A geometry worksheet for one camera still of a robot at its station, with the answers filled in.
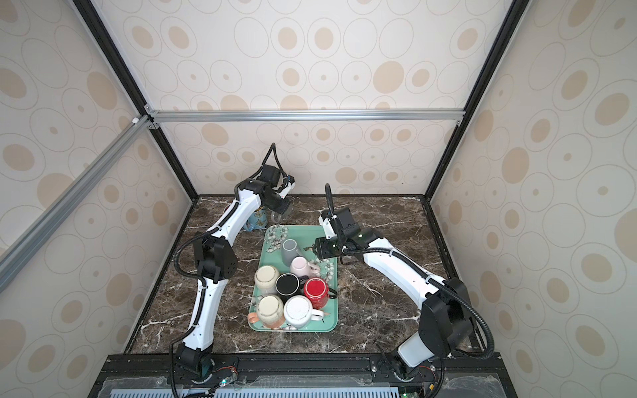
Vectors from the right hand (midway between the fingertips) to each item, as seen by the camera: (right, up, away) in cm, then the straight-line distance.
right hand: (328, 246), depth 83 cm
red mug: (-3, -15, -2) cm, 15 cm away
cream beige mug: (-21, -11, 0) cm, 24 cm away
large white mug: (-9, -20, -7) cm, 23 cm away
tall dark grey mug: (-22, +10, +16) cm, 29 cm away
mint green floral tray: (-9, +2, +23) cm, 25 cm away
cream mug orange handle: (-18, -20, -7) cm, 28 cm away
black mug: (-13, -13, -2) cm, 18 cm away
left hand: (-14, +16, +15) cm, 26 cm away
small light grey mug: (-14, -2, +6) cm, 15 cm away
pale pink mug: (-9, -7, +1) cm, 12 cm away
